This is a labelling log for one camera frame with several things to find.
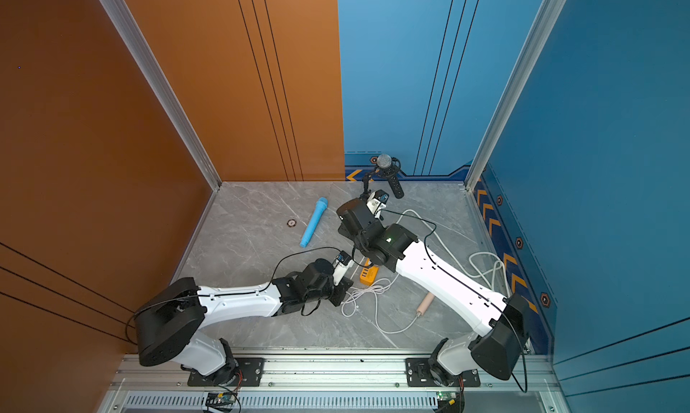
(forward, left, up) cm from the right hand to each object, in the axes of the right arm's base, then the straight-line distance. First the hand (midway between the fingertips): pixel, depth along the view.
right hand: (347, 220), depth 75 cm
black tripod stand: (+27, -6, -15) cm, 32 cm away
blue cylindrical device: (+24, +13, -23) cm, 35 cm away
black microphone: (+25, -12, -1) cm, 27 cm away
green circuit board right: (-39, -27, -27) cm, 55 cm away
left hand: (-9, -2, -19) cm, 21 cm away
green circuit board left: (-39, +35, -28) cm, 60 cm away
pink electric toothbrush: (-14, -24, -25) cm, 38 cm away
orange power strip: (-5, -6, -23) cm, 25 cm away
